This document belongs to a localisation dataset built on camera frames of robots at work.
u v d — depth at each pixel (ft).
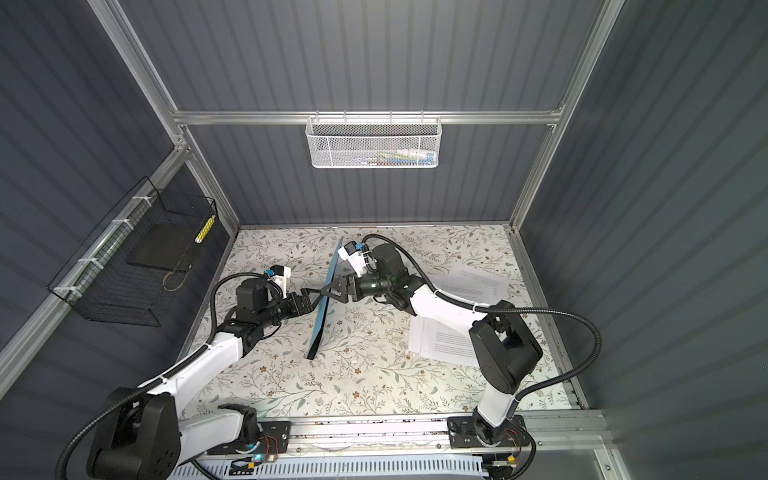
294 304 2.46
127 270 2.35
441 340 2.95
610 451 2.40
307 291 2.50
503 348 1.59
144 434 1.34
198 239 2.60
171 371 1.54
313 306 2.50
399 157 2.99
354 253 2.37
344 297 2.32
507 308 1.63
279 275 2.53
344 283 2.28
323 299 2.62
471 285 3.36
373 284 2.32
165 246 2.44
